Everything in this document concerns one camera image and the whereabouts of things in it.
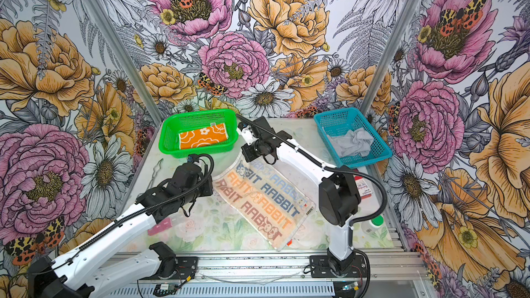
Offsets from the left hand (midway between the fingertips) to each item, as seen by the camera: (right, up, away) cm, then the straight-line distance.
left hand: (210, 186), depth 79 cm
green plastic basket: (-31, +26, +36) cm, 54 cm away
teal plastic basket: (+65, +29, +37) cm, 80 cm away
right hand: (+13, +11, +6) cm, 18 cm away
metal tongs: (-32, +4, +23) cm, 40 cm away
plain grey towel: (+66, +16, +25) cm, 72 cm away
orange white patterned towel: (-7, +21, +35) cm, 42 cm away
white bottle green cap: (+60, -13, -3) cm, 61 cm away
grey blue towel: (+21, -8, +12) cm, 26 cm away
